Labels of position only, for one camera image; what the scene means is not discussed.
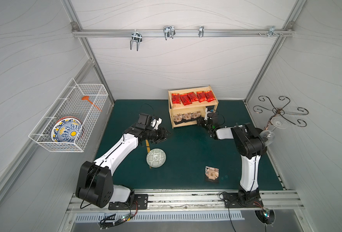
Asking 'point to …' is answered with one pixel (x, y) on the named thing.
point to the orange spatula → (86, 97)
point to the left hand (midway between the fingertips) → (170, 136)
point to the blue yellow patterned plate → (68, 129)
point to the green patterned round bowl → (156, 157)
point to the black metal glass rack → (284, 101)
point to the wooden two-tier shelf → (186, 105)
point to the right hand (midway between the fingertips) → (198, 116)
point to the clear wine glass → (268, 136)
